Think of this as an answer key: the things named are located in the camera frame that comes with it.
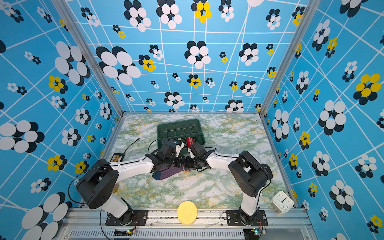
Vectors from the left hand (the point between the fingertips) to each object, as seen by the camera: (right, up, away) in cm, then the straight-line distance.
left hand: (188, 160), depth 87 cm
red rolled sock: (0, +11, +9) cm, 14 cm away
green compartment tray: (-7, +17, +26) cm, 32 cm away
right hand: (-2, -4, +3) cm, 6 cm away
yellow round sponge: (0, -22, -15) cm, 27 cm away
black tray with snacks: (-46, 0, +6) cm, 46 cm away
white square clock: (+49, -19, -12) cm, 53 cm away
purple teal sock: (-13, -7, 0) cm, 15 cm away
